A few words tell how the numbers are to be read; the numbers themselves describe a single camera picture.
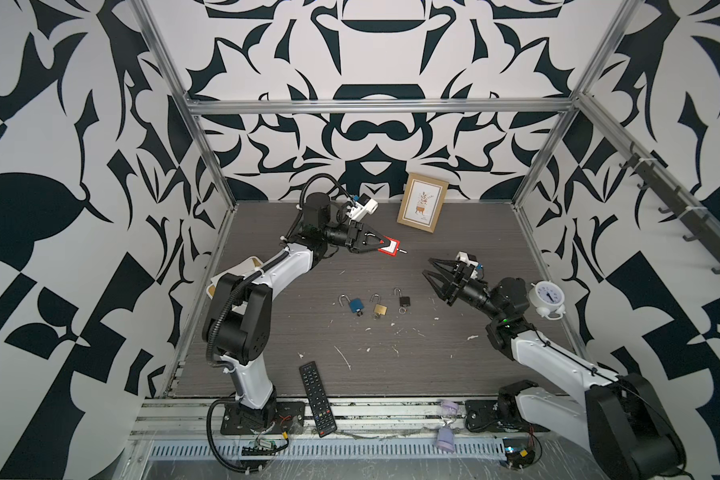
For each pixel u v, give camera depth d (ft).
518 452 2.34
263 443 2.32
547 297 3.03
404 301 3.08
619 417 1.35
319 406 2.45
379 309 3.05
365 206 2.44
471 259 2.51
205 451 2.30
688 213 1.92
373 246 2.36
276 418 2.38
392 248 2.34
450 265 2.37
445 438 2.29
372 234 2.39
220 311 1.52
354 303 3.09
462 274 2.24
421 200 3.55
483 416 2.45
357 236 2.30
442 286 2.38
